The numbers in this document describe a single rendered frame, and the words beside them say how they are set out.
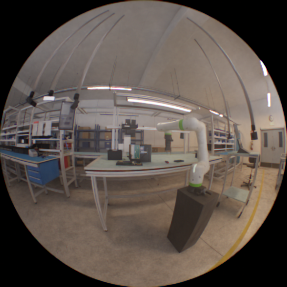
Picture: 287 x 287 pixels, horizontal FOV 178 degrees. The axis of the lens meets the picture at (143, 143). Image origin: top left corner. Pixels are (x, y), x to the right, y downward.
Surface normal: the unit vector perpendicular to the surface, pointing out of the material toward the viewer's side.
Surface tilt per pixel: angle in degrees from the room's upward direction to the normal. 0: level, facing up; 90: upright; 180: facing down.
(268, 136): 90
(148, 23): 180
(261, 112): 90
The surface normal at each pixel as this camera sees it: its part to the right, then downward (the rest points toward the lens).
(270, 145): -0.96, -0.01
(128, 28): -0.01, 1.00
